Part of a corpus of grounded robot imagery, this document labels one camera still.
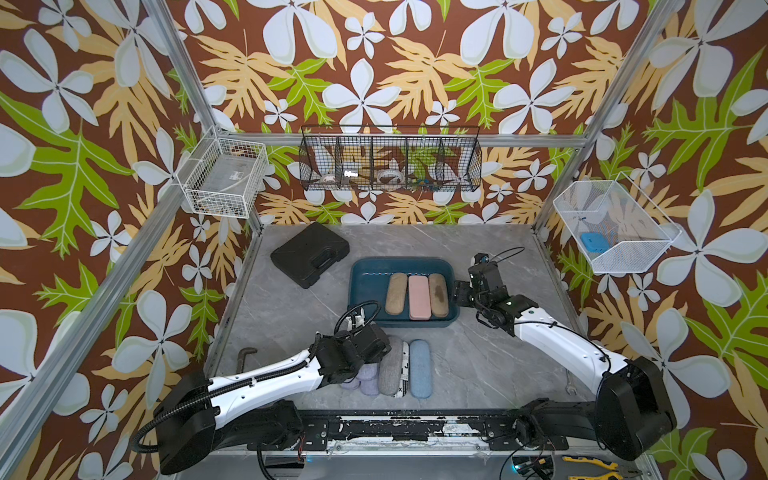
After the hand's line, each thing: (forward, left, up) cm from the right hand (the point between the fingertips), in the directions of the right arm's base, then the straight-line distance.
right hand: (460, 285), depth 87 cm
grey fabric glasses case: (-22, +21, -6) cm, 31 cm away
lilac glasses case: (-25, +31, -11) cm, 42 cm away
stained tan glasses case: (+2, +5, -9) cm, 11 cm away
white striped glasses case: (-21, +17, -10) cm, 29 cm away
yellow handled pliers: (-45, -28, -12) cm, 54 cm away
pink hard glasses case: (+2, +11, -10) cm, 15 cm away
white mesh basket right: (+10, -43, +15) cm, 46 cm away
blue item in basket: (+5, -35, +13) cm, 38 cm away
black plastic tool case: (+17, +51, -7) cm, 55 cm away
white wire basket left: (+23, +69, +22) cm, 76 cm away
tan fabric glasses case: (+3, +18, -9) cm, 21 cm away
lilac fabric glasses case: (-25, +27, -5) cm, 37 cm away
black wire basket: (+38, +21, +19) cm, 47 cm away
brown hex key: (-17, +65, -12) cm, 68 cm away
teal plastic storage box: (+12, +28, -12) cm, 33 cm away
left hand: (-15, +25, -4) cm, 30 cm away
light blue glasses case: (-21, +13, -10) cm, 26 cm away
